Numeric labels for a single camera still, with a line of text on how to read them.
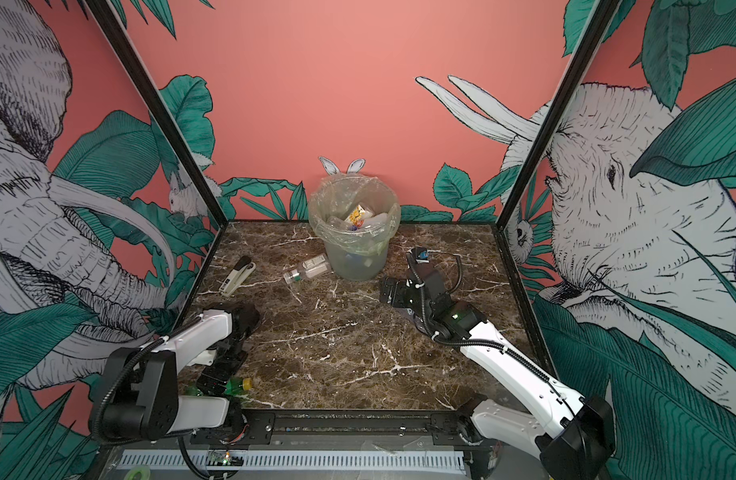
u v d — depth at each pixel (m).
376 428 0.76
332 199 0.96
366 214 0.99
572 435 0.38
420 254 0.65
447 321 0.53
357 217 0.98
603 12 0.69
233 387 0.76
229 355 0.68
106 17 0.70
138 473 0.67
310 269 1.01
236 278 1.01
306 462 0.70
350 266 0.98
